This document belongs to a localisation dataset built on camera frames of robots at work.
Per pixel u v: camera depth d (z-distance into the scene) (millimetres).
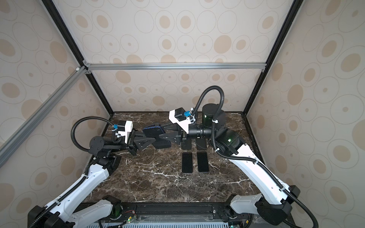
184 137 454
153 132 510
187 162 922
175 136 462
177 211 747
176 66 921
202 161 921
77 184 453
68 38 778
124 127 484
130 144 517
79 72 847
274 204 388
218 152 417
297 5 675
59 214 392
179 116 409
